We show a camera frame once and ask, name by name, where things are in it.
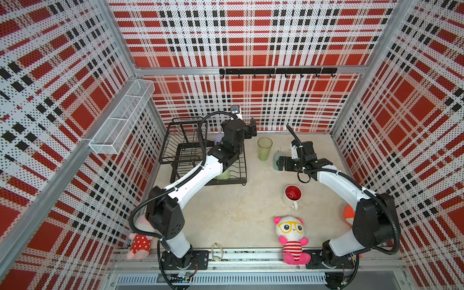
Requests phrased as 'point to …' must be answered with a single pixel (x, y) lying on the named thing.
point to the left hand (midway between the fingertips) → (245, 118)
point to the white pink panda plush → (290, 229)
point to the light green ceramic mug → (225, 175)
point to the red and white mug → (292, 194)
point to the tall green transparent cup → (264, 144)
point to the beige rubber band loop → (212, 252)
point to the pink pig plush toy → (141, 244)
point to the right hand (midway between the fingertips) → (288, 162)
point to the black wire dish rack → (186, 141)
